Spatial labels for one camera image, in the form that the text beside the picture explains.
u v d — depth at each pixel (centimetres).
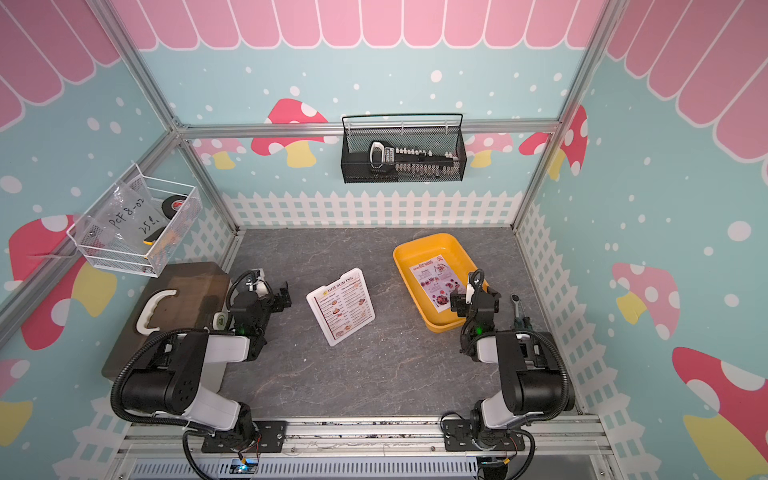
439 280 105
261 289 82
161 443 74
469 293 83
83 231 62
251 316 71
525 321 94
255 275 80
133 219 70
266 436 74
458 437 74
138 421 46
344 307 85
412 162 88
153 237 65
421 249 110
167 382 45
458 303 85
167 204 80
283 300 87
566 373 42
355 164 88
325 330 85
